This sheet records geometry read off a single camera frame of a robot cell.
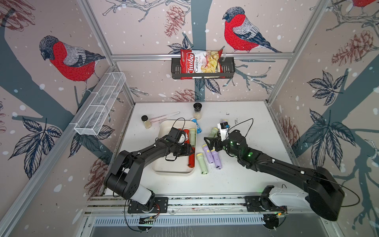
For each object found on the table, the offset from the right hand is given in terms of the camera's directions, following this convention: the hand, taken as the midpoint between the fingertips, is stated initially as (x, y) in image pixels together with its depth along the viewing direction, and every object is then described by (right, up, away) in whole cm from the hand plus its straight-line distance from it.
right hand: (210, 135), depth 80 cm
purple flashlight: (0, -13, +9) cm, 16 cm away
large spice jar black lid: (-6, +17, +23) cm, 30 cm away
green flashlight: (+4, -1, +18) cm, 19 cm away
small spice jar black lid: (-42, +7, +21) cm, 47 cm away
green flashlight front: (-4, -17, +6) cm, 19 cm away
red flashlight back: (-10, -16, +6) cm, 20 cm away
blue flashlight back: (-6, +1, +21) cm, 22 cm away
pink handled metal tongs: (-37, +7, +29) cm, 47 cm away
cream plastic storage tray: (-17, -19, +6) cm, 26 cm away
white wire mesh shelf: (-60, +10, -9) cm, 61 cm away
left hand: (-10, -9, +8) cm, 15 cm away
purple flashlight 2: (+5, -15, +6) cm, 17 cm away
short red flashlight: (-13, -3, +18) cm, 22 cm away
